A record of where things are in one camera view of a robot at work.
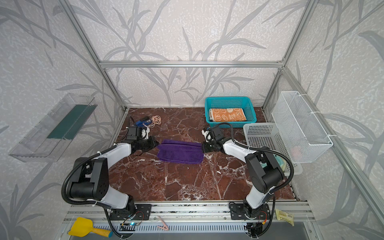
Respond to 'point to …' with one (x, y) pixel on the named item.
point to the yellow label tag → (282, 216)
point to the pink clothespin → (165, 227)
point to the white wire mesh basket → (304, 137)
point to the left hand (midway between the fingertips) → (160, 137)
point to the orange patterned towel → (227, 114)
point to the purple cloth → (180, 151)
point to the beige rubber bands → (157, 120)
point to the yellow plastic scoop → (84, 226)
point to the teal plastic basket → (244, 102)
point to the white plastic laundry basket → (266, 134)
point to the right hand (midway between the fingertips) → (202, 142)
